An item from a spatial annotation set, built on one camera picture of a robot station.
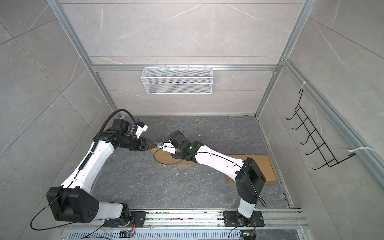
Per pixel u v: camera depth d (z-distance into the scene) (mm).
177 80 1005
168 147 698
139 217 732
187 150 587
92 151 486
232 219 745
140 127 719
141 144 673
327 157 603
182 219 746
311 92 660
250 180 446
